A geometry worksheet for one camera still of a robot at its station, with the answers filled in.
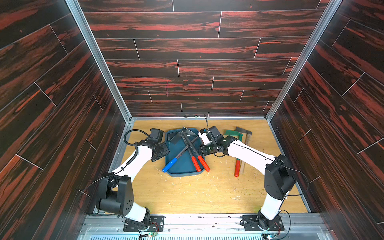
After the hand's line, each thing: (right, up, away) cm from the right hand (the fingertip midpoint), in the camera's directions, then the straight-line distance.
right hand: (202, 148), depth 90 cm
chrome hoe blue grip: (-22, -11, -6) cm, 25 cm away
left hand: (-22, -2, 0) cm, 22 cm away
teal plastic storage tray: (-12, -13, +8) cm, 20 cm away
